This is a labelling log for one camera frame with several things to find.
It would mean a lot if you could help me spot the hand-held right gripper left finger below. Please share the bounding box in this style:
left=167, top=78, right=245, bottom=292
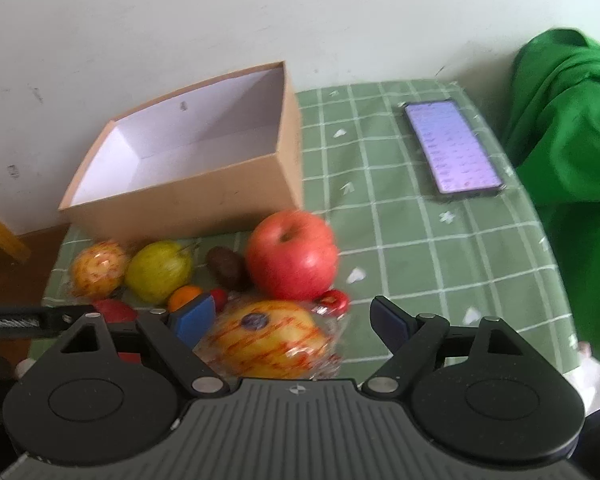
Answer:
left=55, top=292, right=231, bottom=398

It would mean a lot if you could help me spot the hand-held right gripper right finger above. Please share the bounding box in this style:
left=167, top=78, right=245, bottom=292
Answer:
left=362, top=295, right=518, bottom=396

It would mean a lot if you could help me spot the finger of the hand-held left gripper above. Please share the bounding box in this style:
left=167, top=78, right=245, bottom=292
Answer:
left=0, top=304, right=99, bottom=345

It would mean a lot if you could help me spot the small orange mandarin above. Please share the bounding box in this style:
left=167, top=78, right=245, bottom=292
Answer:
left=166, top=285, right=203, bottom=313

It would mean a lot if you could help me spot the yellow-green pear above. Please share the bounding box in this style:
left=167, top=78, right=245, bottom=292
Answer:
left=125, top=241, right=195, bottom=306

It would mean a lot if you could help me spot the brown dried date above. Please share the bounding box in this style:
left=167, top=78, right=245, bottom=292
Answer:
left=205, top=246, right=248, bottom=292

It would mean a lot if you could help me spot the red apple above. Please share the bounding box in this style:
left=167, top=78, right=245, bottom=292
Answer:
left=91, top=299, right=142, bottom=364
left=244, top=210, right=340, bottom=302

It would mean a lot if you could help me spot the large plastic-wrapped yellow apple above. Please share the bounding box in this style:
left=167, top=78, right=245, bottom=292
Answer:
left=192, top=300, right=343, bottom=381

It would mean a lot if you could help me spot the small plastic-wrapped yellow apple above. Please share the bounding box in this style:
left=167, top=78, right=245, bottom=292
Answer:
left=67, top=241, right=131, bottom=298

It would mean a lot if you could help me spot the brown cardboard box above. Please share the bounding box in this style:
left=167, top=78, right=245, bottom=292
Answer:
left=57, top=61, right=305, bottom=248

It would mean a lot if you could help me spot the red fruit in plastic wrap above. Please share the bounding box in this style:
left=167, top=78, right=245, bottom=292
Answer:
left=311, top=288, right=351, bottom=317

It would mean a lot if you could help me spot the green checked tablecloth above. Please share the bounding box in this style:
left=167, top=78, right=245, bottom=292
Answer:
left=41, top=79, right=578, bottom=386

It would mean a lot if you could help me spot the wooden furniture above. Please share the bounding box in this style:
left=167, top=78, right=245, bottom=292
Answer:
left=0, top=204, right=32, bottom=263

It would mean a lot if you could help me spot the smartphone with lit screen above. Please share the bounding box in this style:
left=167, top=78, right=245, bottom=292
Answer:
left=404, top=100, right=505, bottom=197

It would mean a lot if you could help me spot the white cloth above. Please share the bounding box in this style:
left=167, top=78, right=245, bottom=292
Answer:
left=575, top=342, right=600, bottom=406

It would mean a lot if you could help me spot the green cloth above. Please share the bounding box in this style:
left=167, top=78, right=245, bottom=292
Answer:
left=502, top=27, right=600, bottom=368

